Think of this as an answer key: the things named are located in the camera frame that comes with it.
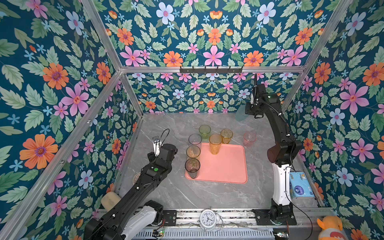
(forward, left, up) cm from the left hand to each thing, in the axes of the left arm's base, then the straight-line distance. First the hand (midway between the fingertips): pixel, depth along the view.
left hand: (163, 147), depth 79 cm
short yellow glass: (+18, -39, -17) cm, 47 cm away
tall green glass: (+2, -16, -10) cm, 18 cm away
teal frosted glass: (+15, -45, +6) cm, 47 cm away
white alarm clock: (-33, -22, -15) cm, 42 cm away
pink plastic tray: (-5, -38, -20) cm, 43 cm away
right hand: (+21, -52, +4) cm, 56 cm away
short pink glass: (+12, -54, -15) cm, 57 cm away
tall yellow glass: (+9, -30, -11) cm, 33 cm away
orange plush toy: (-41, -79, -14) cm, 89 cm away
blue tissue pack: (-21, -72, -13) cm, 76 cm away
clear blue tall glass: (+11, -17, -11) cm, 23 cm away
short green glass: (+19, -24, -12) cm, 33 cm away
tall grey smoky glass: (-9, -15, -7) cm, 19 cm away
